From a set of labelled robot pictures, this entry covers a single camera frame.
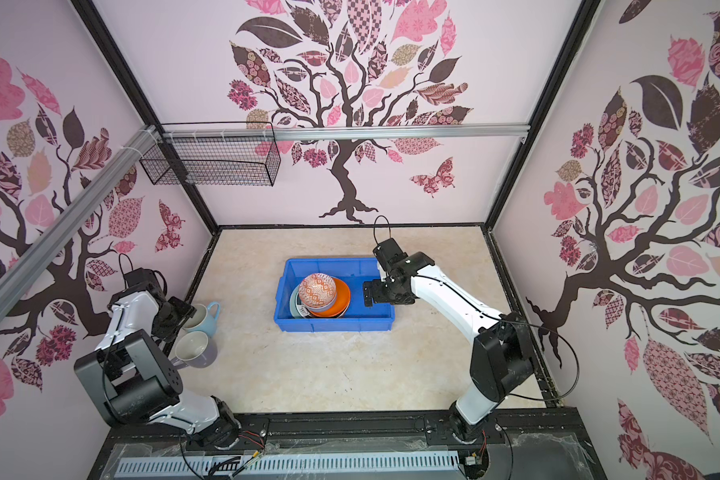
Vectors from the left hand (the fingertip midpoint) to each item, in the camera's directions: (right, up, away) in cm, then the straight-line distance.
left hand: (186, 323), depth 84 cm
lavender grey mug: (+1, -8, +2) cm, 9 cm away
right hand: (+56, +8, 0) cm, 57 cm away
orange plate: (+44, +4, +9) cm, 45 cm away
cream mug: (+5, +1, -1) cm, 5 cm away
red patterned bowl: (+37, +8, +8) cm, 38 cm away
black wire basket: (+2, +53, +11) cm, 54 cm away
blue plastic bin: (+48, +14, +20) cm, 54 cm away
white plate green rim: (+30, +3, +8) cm, 31 cm away
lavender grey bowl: (+39, +4, +3) cm, 40 cm away
